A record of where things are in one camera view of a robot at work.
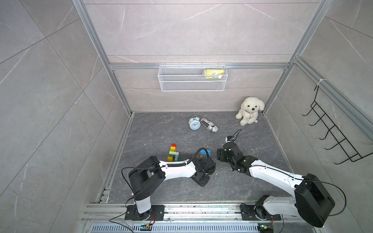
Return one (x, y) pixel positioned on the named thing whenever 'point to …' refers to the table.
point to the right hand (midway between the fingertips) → (222, 151)
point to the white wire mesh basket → (192, 78)
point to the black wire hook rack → (325, 119)
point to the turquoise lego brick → (176, 158)
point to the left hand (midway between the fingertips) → (204, 179)
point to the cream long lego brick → (174, 153)
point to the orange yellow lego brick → (201, 156)
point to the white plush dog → (248, 112)
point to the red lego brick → (173, 145)
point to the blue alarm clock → (194, 123)
